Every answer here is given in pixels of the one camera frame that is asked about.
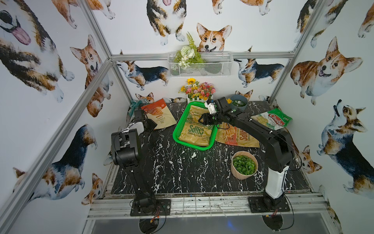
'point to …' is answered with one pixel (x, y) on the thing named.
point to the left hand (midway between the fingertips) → (152, 122)
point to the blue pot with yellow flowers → (239, 102)
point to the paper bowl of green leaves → (244, 165)
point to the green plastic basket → (180, 124)
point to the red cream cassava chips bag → (158, 112)
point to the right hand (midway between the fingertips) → (205, 115)
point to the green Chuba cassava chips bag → (273, 119)
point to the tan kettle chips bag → (194, 132)
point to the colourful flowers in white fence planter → (196, 91)
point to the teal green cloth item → (133, 105)
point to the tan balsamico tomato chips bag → (229, 134)
